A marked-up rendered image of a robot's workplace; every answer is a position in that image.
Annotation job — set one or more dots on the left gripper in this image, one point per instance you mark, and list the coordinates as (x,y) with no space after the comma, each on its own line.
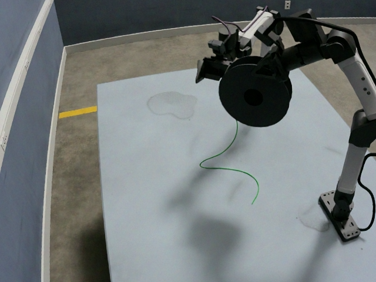
(284,60)

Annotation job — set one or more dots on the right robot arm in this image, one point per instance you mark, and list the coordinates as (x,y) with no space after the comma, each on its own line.
(239,42)

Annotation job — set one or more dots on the black cable reel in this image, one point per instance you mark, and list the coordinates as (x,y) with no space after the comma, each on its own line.
(253,101)

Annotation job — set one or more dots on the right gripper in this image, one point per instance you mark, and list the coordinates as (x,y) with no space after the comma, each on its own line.
(213,68)

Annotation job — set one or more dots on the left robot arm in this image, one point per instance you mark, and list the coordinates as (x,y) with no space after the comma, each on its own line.
(340,47)

